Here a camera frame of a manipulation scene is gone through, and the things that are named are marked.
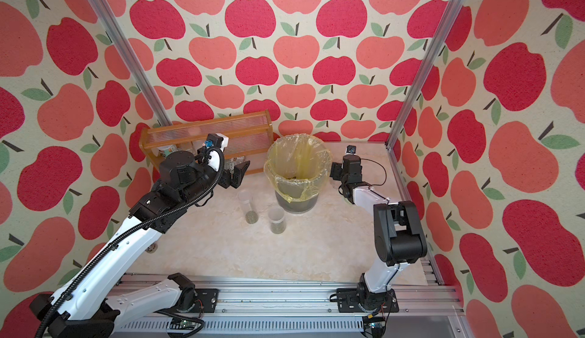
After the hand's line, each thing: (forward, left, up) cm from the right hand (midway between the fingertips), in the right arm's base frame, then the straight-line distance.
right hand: (345, 168), depth 96 cm
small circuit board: (-59, +51, -12) cm, 79 cm away
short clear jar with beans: (-26, +26, -1) cm, 37 cm away
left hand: (-21, +37, +26) cm, 49 cm away
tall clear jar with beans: (-21, +38, +5) cm, 44 cm away
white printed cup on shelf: (-5, +74, +10) cm, 75 cm away
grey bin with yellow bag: (-4, +21, +2) cm, 21 cm away
